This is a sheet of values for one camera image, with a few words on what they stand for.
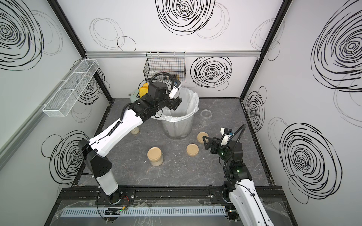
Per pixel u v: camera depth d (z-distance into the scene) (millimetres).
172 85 601
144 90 963
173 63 962
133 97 1018
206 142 717
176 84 606
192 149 894
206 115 993
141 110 510
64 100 735
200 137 957
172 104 664
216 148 680
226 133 665
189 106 889
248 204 479
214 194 738
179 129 846
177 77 887
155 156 773
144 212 771
